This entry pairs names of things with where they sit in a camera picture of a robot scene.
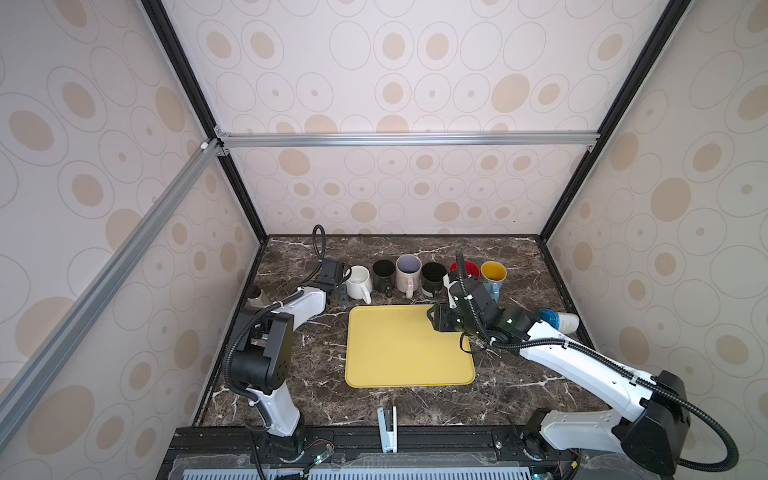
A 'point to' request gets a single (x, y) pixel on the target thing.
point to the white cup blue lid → (565, 323)
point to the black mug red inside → (383, 276)
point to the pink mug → (408, 273)
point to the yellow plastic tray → (400, 345)
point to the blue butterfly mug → (493, 273)
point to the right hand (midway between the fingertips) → (433, 312)
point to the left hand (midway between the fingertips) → (344, 287)
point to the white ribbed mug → (359, 284)
